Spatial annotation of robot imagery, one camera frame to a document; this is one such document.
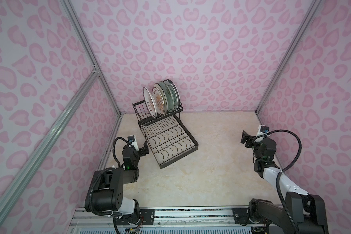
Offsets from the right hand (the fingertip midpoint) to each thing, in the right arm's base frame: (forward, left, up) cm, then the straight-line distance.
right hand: (252, 131), depth 84 cm
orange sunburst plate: (+23, +63, +3) cm, 67 cm away
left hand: (-2, +67, -6) cm, 67 cm away
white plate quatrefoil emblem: (+13, +45, +17) cm, 50 cm away
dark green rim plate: (+12, +42, +13) cm, 46 cm away
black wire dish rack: (+7, +51, -16) cm, 54 cm away
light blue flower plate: (+13, +48, +15) cm, 52 cm away
